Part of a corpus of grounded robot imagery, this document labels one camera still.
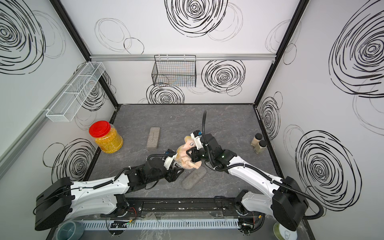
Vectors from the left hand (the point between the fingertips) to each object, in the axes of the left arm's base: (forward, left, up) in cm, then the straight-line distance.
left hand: (181, 168), depth 78 cm
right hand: (+6, -3, +6) cm, 9 cm away
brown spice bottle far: (+20, -45, 0) cm, 49 cm away
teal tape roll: (-27, +48, -8) cm, 56 cm away
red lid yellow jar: (+14, +43, +6) cm, 46 cm away
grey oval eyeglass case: (-3, -7, -6) cm, 10 cm away
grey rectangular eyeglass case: (+21, +20, -6) cm, 30 cm away
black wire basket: (+80, +11, +7) cm, 81 cm away
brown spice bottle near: (+15, -46, 0) cm, 49 cm away
